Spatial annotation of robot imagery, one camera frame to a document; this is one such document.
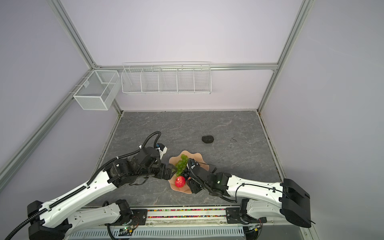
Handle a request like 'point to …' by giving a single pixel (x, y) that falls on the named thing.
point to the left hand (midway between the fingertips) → (168, 171)
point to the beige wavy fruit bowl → (196, 157)
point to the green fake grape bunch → (181, 164)
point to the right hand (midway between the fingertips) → (191, 181)
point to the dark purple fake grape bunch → (186, 173)
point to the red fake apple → (180, 181)
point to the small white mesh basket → (97, 92)
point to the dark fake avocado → (208, 139)
